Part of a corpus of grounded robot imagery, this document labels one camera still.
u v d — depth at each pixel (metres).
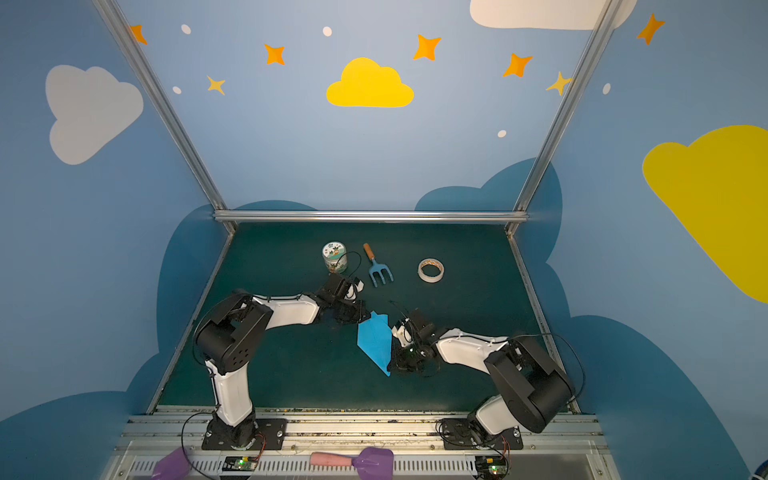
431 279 1.05
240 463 0.72
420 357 0.74
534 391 0.44
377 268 1.07
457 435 0.74
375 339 0.91
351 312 0.86
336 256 1.02
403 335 0.80
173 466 0.70
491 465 0.72
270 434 0.75
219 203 1.15
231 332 0.51
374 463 0.69
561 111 0.87
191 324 1.01
